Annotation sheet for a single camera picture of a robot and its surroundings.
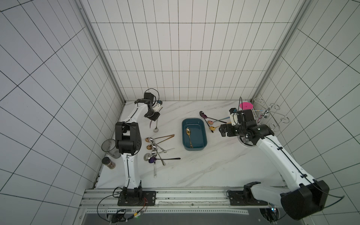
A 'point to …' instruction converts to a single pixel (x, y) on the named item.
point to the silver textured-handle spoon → (155, 174)
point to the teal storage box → (198, 133)
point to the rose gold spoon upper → (147, 139)
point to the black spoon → (212, 131)
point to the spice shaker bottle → (108, 162)
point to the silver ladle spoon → (147, 156)
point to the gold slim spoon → (213, 128)
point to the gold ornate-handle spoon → (188, 131)
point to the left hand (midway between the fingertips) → (153, 118)
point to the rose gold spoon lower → (150, 146)
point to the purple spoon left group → (153, 159)
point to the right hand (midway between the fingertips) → (221, 127)
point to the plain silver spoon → (156, 129)
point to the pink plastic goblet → (246, 106)
